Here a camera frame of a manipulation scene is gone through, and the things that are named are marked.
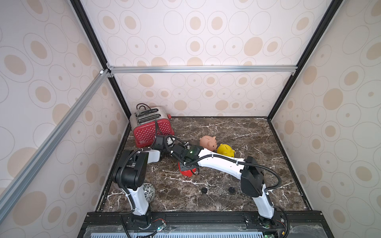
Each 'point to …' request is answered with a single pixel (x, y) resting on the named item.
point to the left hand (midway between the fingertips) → (187, 148)
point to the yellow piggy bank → (226, 149)
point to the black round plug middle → (204, 190)
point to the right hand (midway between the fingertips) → (190, 162)
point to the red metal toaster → (148, 123)
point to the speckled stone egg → (150, 192)
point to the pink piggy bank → (208, 143)
